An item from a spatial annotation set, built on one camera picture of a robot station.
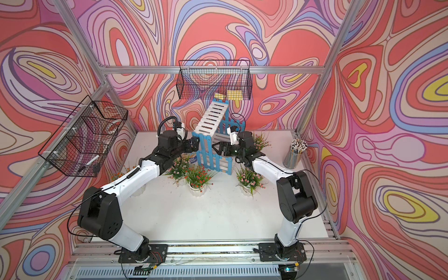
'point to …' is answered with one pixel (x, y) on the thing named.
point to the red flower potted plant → (198, 178)
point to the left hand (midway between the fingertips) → (194, 138)
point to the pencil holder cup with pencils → (293, 157)
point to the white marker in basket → (93, 160)
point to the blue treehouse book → (193, 157)
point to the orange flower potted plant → (119, 173)
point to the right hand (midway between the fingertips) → (218, 150)
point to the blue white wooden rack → (213, 128)
